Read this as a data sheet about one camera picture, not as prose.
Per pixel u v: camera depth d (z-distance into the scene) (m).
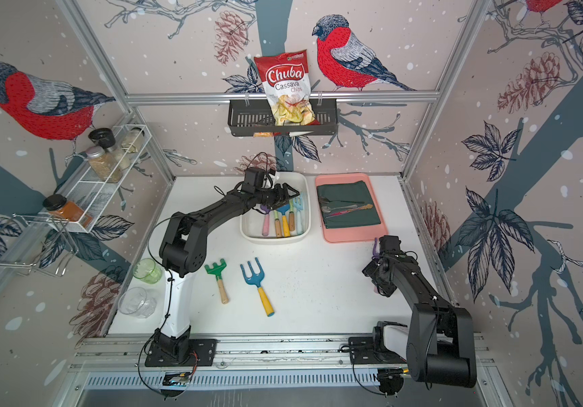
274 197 0.87
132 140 0.86
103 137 0.74
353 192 1.15
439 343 0.41
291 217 1.04
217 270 0.90
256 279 0.89
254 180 0.80
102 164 0.71
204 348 0.74
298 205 1.07
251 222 1.04
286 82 0.82
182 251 0.57
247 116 0.95
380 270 0.65
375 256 0.94
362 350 0.74
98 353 0.75
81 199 0.78
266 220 1.04
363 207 1.07
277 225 1.01
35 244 0.59
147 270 0.88
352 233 1.00
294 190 0.94
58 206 0.59
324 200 1.10
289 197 0.89
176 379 0.70
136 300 0.83
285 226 1.00
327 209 1.07
